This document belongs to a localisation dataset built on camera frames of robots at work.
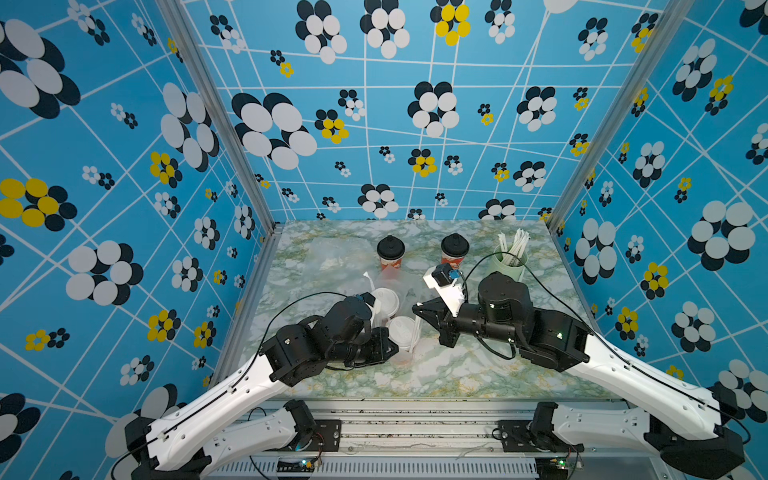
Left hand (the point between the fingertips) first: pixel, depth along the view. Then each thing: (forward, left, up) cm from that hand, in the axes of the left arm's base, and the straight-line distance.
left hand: (407, 348), depth 63 cm
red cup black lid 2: (+35, -16, -7) cm, 39 cm away
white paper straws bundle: (+35, -35, -12) cm, 51 cm away
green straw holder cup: (+31, -35, -15) cm, 49 cm away
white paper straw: (+20, +9, -3) cm, 22 cm away
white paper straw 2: (+5, -3, -2) cm, 6 cm away
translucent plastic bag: (+39, +23, -21) cm, 50 cm away
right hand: (+5, -2, +8) cm, 10 cm away
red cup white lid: (+16, +5, -9) cm, 19 cm away
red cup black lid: (+34, +4, -8) cm, 35 cm away
